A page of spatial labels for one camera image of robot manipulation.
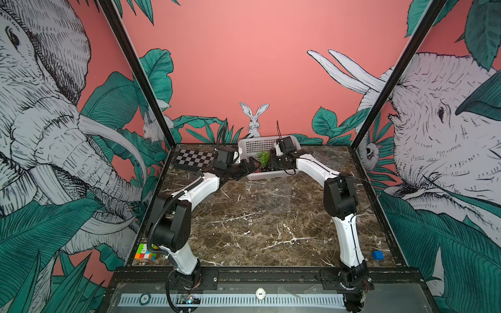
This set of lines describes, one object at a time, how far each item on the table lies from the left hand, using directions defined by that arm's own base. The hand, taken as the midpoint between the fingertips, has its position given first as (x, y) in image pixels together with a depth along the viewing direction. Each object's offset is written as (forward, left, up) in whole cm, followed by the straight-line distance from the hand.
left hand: (258, 164), depth 87 cm
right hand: (+11, -7, -9) cm, 16 cm away
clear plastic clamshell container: (-6, -7, -19) cm, 21 cm away
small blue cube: (-37, -48, -16) cm, 62 cm away
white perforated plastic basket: (+25, +2, -14) cm, 29 cm away
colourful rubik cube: (-33, +47, -13) cm, 59 cm away
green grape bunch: (+15, -5, -13) cm, 20 cm away
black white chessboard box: (+17, +35, -15) cm, 42 cm away
